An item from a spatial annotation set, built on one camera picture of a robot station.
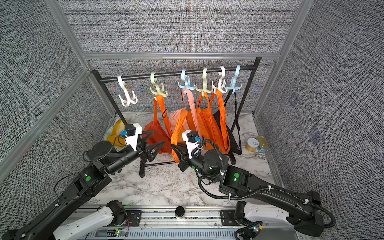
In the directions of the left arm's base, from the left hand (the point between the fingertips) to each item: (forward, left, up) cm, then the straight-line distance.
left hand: (159, 135), depth 57 cm
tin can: (+15, -51, -35) cm, 64 cm away
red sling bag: (+17, +4, -16) cm, 23 cm away
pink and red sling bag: (+20, -5, -11) cm, 24 cm away
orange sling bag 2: (+20, -21, -15) cm, 33 cm away
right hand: (-4, -6, 0) cm, 7 cm away
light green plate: (+29, +43, -36) cm, 63 cm away
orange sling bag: (+15, -27, -10) cm, 32 cm away
